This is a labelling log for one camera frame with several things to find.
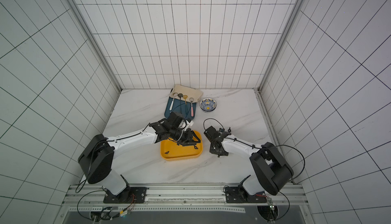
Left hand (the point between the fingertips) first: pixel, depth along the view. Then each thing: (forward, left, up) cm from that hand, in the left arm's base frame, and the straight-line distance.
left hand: (195, 144), depth 78 cm
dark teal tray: (+32, +6, -12) cm, 34 cm away
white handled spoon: (+46, +17, -11) cm, 50 cm away
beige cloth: (+48, +8, -12) cm, 50 cm away
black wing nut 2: (+9, -14, 0) cm, 17 cm away
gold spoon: (+43, +9, -12) cm, 46 cm away
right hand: (+2, -10, -13) cm, 17 cm away
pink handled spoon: (+42, +4, -12) cm, 43 cm away
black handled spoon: (+44, +12, -11) cm, 47 cm away
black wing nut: (+4, 0, -12) cm, 13 cm away
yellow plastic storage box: (+1, +15, -11) cm, 18 cm away
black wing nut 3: (+15, -22, -12) cm, 29 cm away
